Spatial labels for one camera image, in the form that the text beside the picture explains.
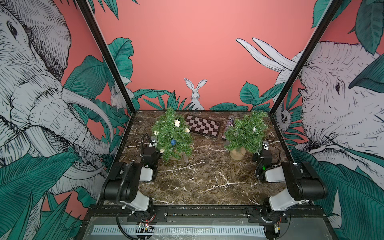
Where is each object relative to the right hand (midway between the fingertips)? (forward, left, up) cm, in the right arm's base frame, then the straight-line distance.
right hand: (260, 147), depth 94 cm
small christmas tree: (-9, +48, +16) cm, 51 cm away
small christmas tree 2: (-6, +15, +21) cm, 27 cm away
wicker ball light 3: (-11, +59, +14) cm, 62 cm away
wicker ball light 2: (-3, +46, +20) cm, 50 cm away
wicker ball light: (-7, +61, +24) cm, 66 cm away
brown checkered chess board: (+18, +37, -1) cm, 41 cm away
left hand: (+1, +68, +4) cm, 68 cm away
